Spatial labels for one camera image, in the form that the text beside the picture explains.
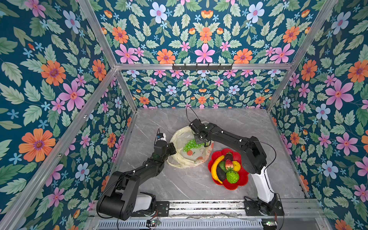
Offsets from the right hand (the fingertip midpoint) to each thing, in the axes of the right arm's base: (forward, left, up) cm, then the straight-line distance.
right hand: (204, 135), depth 96 cm
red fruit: (-21, -14, +2) cm, 25 cm away
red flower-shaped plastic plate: (-30, -12, -5) cm, 33 cm away
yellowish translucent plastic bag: (-16, +14, -3) cm, 22 cm away
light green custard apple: (-27, -16, -1) cm, 31 cm away
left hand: (-7, +18, +2) cm, 20 cm away
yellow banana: (-23, -6, 0) cm, 24 cm away
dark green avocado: (-20, -11, -2) cm, 23 cm away
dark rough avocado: (-25, -10, -2) cm, 27 cm away
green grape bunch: (-5, +8, -4) cm, 10 cm away
